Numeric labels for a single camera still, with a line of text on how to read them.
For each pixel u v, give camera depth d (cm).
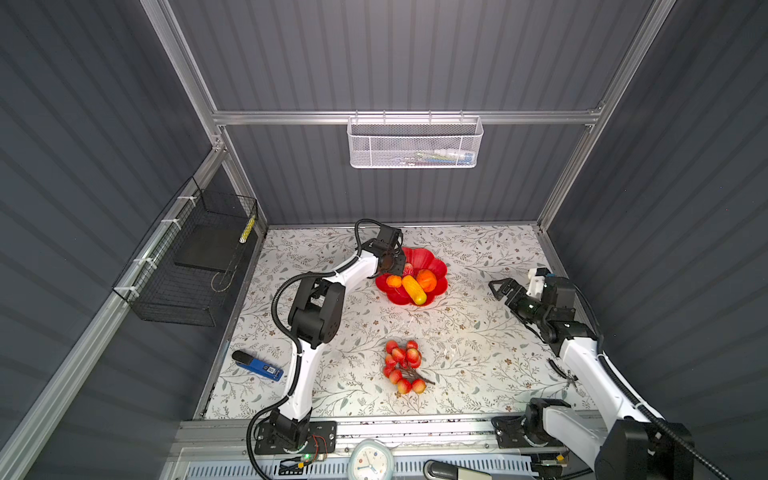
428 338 91
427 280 97
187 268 73
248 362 83
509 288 75
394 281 99
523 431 73
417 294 94
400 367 83
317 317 58
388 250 81
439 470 65
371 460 68
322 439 72
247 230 81
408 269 102
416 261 108
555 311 63
